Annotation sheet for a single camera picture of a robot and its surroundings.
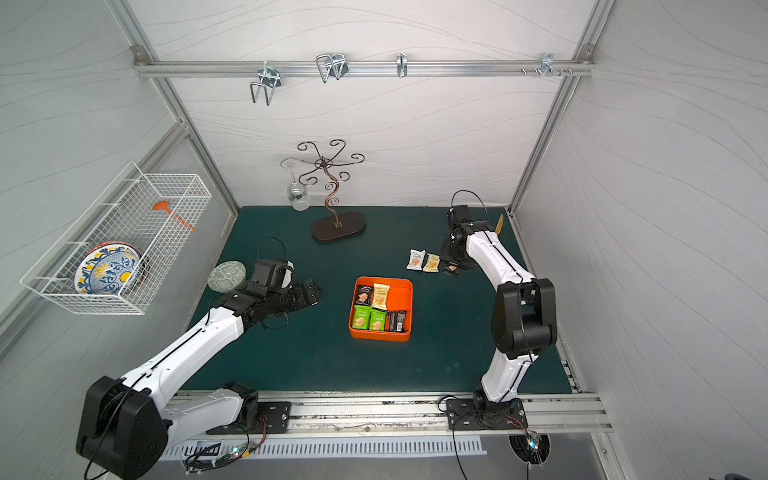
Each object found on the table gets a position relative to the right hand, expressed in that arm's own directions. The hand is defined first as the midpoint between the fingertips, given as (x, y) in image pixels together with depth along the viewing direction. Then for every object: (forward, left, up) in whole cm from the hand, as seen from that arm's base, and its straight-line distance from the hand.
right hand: (454, 257), depth 92 cm
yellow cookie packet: (+3, +6, -10) cm, 12 cm away
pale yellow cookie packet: (-9, +23, -10) cm, 27 cm away
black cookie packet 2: (-10, +28, -8) cm, 31 cm away
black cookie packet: (-5, +1, +1) cm, 5 cm away
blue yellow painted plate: (-23, +78, +24) cm, 85 cm away
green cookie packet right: (-18, +23, -9) cm, 31 cm away
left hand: (-16, +41, +1) cm, 44 cm away
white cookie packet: (+6, +11, -10) cm, 16 cm away
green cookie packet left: (-17, +28, -8) cm, 34 cm away
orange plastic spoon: (-1, +80, +22) cm, 83 cm away
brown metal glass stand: (+17, +45, -7) cm, 49 cm away
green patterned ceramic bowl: (-5, +76, -8) cm, 76 cm away
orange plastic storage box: (-9, +17, -12) cm, 22 cm away
